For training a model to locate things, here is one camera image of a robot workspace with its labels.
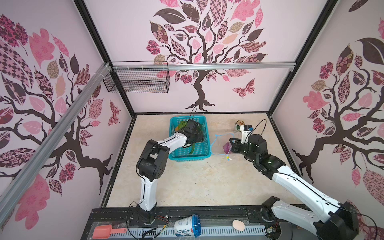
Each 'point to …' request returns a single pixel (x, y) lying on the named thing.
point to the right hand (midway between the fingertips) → (230, 137)
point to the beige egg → (238, 225)
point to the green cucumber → (193, 147)
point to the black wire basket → (138, 77)
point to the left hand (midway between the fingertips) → (200, 138)
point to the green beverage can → (238, 123)
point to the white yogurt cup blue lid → (189, 226)
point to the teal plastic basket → (201, 151)
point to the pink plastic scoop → (103, 232)
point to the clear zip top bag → (222, 145)
